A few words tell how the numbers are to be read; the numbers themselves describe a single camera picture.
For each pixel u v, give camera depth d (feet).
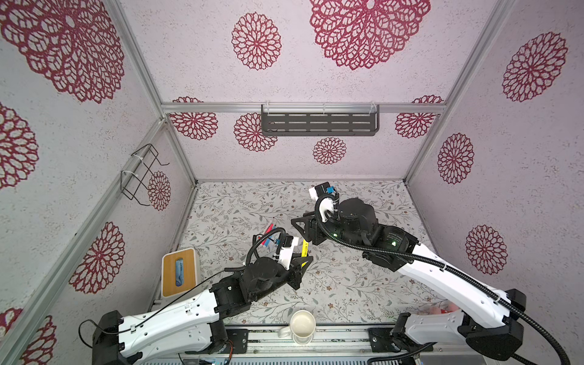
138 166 2.55
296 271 1.87
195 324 1.53
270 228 3.34
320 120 3.08
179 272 2.80
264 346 2.40
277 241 1.85
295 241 1.92
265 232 3.28
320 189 1.73
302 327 2.51
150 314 1.47
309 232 1.80
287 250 1.87
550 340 1.16
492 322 1.26
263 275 1.60
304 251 2.09
